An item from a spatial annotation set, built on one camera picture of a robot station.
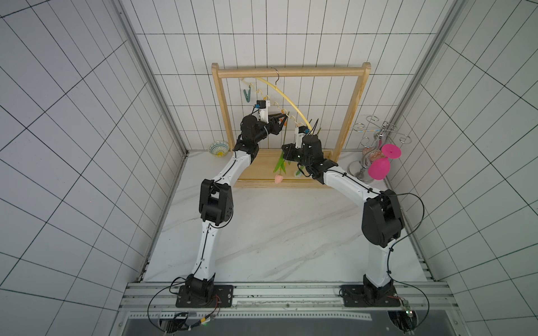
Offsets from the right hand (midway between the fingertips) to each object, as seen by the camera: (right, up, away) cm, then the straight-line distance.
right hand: (273, 147), depth 88 cm
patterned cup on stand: (+49, -3, +10) cm, 50 cm away
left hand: (+5, +13, +1) cm, 14 cm away
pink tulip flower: (+3, -8, 0) cm, 8 cm away
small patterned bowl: (-31, +2, +30) cm, 43 cm away
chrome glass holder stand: (+46, -11, +23) cm, 53 cm away
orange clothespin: (+5, +10, 0) cm, 12 cm away
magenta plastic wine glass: (+50, -9, +7) cm, 51 cm away
